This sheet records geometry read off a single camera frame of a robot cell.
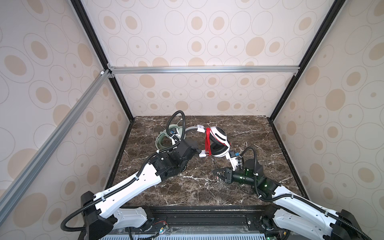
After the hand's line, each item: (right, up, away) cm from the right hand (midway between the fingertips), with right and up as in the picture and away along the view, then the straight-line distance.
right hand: (214, 173), depth 73 cm
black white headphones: (+1, +14, -7) cm, 15 cm away
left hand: (-11, +16, -2) cm, 19 cm away
